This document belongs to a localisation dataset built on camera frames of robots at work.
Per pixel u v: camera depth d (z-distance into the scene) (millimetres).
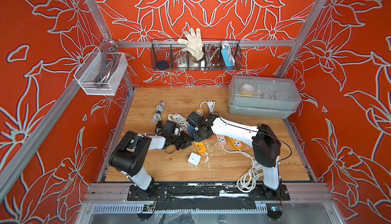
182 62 941
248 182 727
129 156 464
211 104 1056
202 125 631
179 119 994
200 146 854
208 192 742
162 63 1011
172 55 998
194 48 899
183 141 808
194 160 789
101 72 760
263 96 943
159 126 895
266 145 479
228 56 872
